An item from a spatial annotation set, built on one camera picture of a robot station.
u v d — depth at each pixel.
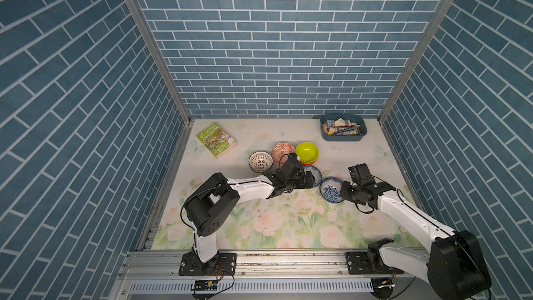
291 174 0.69
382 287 0.71
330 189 0.91
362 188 0.65
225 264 0.75
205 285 0.72
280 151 1.02
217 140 1.08
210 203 0.50
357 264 0.73
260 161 0.99
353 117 1.16
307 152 1.00
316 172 0.94
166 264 0.75
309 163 0.96
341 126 1.15
